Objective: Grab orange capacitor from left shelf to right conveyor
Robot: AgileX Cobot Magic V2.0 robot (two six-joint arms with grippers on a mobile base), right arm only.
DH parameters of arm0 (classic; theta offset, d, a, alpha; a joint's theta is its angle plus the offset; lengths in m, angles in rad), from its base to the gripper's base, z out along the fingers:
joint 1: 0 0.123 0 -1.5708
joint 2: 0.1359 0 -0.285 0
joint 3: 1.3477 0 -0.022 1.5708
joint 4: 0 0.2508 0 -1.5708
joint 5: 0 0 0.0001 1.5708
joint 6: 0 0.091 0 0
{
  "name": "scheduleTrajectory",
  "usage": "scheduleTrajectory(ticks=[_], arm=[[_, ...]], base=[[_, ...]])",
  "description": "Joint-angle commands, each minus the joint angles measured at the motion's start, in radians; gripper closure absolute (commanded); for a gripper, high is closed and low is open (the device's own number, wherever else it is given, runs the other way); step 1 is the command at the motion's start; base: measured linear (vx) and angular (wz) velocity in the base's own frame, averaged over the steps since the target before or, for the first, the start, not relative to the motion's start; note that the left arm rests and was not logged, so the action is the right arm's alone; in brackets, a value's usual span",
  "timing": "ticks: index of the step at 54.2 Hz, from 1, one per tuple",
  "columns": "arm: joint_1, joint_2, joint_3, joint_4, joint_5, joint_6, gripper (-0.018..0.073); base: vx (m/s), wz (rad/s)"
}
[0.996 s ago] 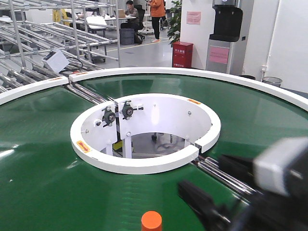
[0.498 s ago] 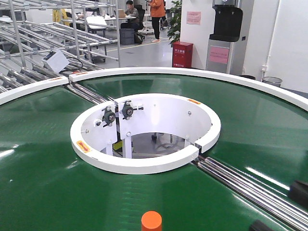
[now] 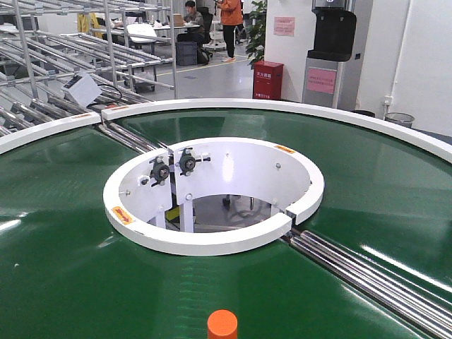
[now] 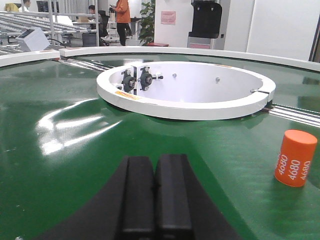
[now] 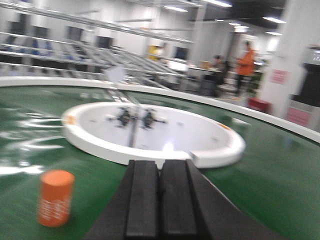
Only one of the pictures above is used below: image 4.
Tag round white green-belt conveyor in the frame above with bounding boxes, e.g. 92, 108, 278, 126
0, 46, 320, 240

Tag pink paper notice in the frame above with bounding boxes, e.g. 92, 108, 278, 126
160, 10, 177, 26

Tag white control box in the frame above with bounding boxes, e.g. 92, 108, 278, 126
15, 26, 51, 53

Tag person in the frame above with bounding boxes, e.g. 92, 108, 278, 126
87, 4, 104, 31
109, 0, 133, 47

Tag grey storage bin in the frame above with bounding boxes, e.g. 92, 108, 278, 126
81, 32, 98, 48

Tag tall potted plant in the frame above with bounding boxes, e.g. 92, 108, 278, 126
138, 0, 156, 47

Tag steel roller rack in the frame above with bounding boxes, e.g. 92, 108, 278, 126
0, 11, 100, 57

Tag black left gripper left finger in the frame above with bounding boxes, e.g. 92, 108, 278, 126
34, 156, 157, 240

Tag black grey water dispenser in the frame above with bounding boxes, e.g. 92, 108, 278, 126
187, 0, 223, 50

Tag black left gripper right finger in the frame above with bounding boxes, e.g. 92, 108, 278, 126
155, 154, 242, 240

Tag red extinguisher box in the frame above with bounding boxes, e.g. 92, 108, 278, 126
145, 41, 170, 48

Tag orange cylinder capacitor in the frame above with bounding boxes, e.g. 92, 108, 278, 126
274, 129, 318, 188

